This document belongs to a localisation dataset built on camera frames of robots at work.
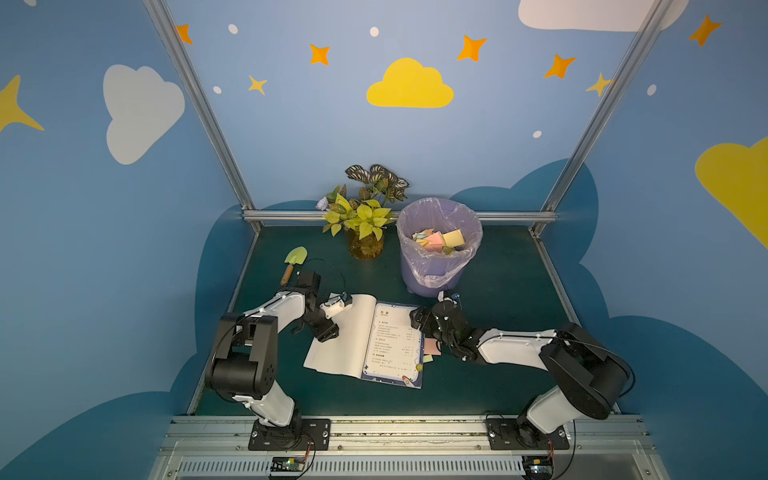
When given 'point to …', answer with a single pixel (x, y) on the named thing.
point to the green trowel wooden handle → (295, 256)
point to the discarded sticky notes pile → (440, 242)
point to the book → (376, 341)
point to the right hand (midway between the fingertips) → (421, 315)
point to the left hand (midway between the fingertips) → (326, 320)
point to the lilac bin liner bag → (436, 269)
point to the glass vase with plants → (364, 213)
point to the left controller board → (287, 466)
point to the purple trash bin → (415, 289)
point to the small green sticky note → (427, 358)
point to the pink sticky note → (430, 347)
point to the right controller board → (538, 467)
